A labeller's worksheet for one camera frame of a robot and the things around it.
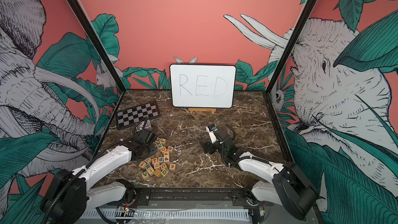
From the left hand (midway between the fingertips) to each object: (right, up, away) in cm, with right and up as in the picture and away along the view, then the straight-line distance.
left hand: (153, 148), depth 87 cm
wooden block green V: (-1, -11, -9) cm, 14 cm away
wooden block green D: (+8, -10, -7) cm, 15 cm away
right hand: (+29, +7, -2) cm, 30 cm away
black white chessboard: (-22, +16, +14) cm, 31 cm away
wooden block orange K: (+12, -8, -6) cm, 16 cm away
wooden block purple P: (+8, -4, -3) cm, 10 cm away
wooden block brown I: (+1, -9, -7) cm, 12 cm away
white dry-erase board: (+29, +37, +12) cm, 49 cm away
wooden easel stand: (+20, +22, +18) cm, 35 cm away
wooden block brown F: (+8, -2, -1) cm, 8 cm away
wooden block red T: (+2, -6, -4) cm, 7 cm away
